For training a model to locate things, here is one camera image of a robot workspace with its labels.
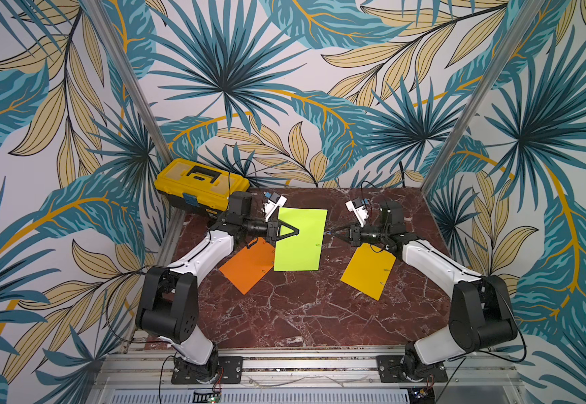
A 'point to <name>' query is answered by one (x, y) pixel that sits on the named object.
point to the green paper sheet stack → (300, 252)
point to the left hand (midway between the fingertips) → (295, 234)
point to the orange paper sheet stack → (247, 268)
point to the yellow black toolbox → (198, 184)
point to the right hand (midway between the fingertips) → (333, 232)
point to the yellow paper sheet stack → (369, 269)
